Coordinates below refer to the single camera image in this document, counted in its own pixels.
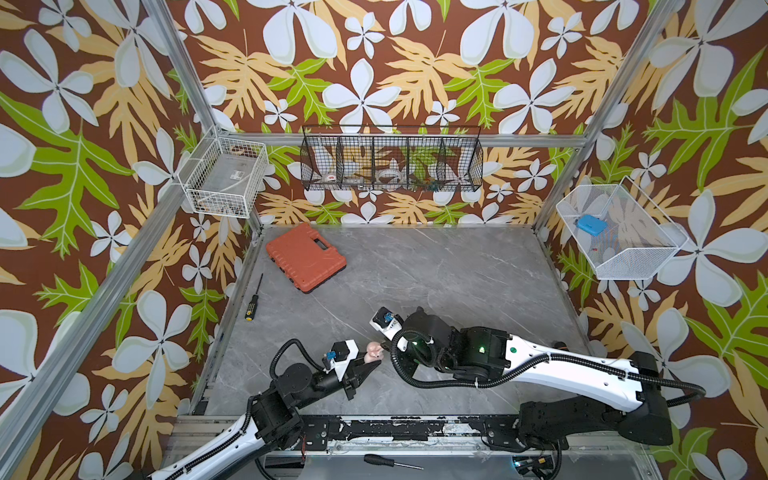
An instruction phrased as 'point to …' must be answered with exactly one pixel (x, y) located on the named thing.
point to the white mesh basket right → (617, 231)
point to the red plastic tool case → (305, 256)
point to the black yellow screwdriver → (250, 314)
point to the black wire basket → (391, 158)
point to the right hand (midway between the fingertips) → (380, 344)
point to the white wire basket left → (223, 174)
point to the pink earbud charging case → (374, 352)
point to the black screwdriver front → (388, 462)
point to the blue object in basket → (592, 225)
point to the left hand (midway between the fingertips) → (377, 355)
